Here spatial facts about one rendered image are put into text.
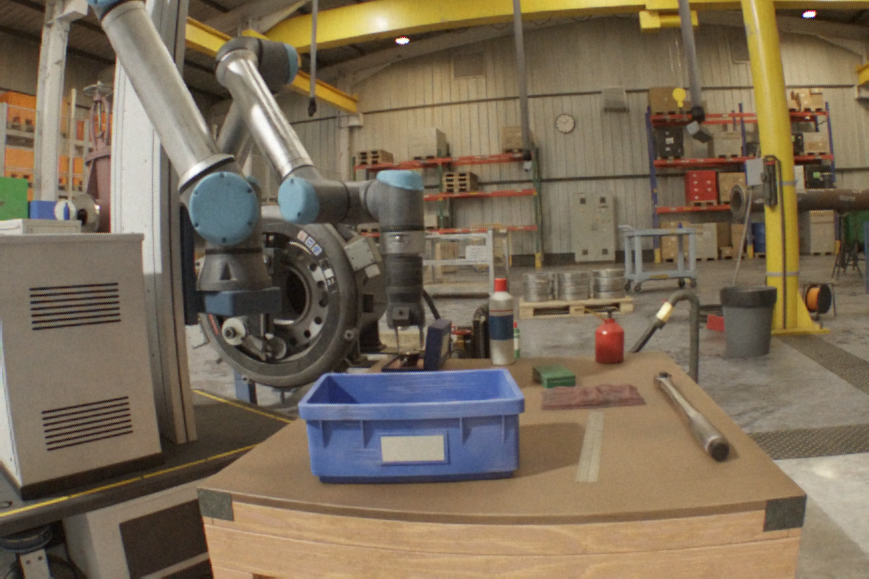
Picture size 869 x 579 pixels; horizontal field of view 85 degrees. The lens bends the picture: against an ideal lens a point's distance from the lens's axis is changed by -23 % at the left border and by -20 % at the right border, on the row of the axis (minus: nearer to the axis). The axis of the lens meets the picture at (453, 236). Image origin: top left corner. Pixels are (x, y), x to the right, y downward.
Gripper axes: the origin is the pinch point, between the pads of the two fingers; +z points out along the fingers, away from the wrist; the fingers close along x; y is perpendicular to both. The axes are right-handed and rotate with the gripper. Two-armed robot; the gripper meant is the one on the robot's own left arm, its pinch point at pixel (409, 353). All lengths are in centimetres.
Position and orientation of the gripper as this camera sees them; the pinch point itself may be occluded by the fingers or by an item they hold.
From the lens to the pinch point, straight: 123.1
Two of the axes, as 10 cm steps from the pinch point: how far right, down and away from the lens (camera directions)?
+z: 0.4, 10.0, -0.1
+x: 10.0, -0.4, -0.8
